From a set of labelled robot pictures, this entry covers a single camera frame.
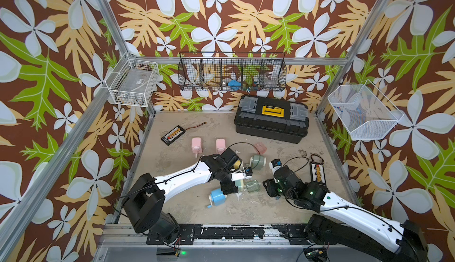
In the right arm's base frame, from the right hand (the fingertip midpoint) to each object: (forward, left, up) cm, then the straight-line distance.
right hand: (263, 182), depth 80 cm
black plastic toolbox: (+32, -8, +9) cm, 34 cm away
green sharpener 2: (0, +11, -1) cm, 11 cm away
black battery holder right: (+8, -31, -8) cm, 33 cm away
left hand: (+2, +13, -2) cm, 13 cm away
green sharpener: (+12, +1, -3) cm, 13 cm away
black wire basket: (+57, +14, +21) cm, 62 cm away
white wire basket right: (+26, -49, +18) cm, 58 cm away
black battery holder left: (+34, +50, -7) cm, 61 cm away
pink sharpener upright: (+22, +20, -2) cm, 30 cm away
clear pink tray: (+24, -3, -9) cm, 26 cm away
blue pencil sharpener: (-6, +21, -3) cm, 22 cm away
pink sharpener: (+21, +33, -2) cm, 40 cm away
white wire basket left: (+40, +64, +26) cm, 80 cm away
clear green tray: (+2, +4, -10) cm, 10 cm away
